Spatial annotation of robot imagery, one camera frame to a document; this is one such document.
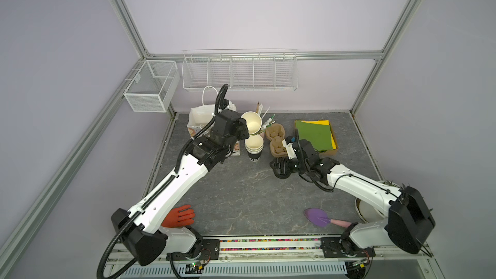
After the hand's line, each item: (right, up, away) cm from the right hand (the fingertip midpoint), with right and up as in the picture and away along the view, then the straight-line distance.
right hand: (278, 164), depth 84 cm
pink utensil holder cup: (-6, +13, +16) cm, 22 cm away
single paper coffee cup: (-11, +18, -4) cm, 22 cm away
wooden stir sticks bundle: (-5, +19, +9) cm, 22 cm away
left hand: (-15, +17, -12) cm, 25 cm away
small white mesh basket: (-67, +38, +21) cm, 80 cm away
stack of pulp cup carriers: (+1, +13, +25) cm, 28 cm away
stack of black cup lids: (0, 0, -10) cm, 10 cm away
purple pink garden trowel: (+18, -23, -2) cm, 30 cm away
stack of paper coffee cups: (-10, +7, +11) cm, 17 cm away
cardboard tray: (+29, +3, +16) cm, 33 cm away
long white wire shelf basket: (-18, +46, +15) cm, 52 cm away
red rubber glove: (-43, -22, -3) cm, 48 cm away
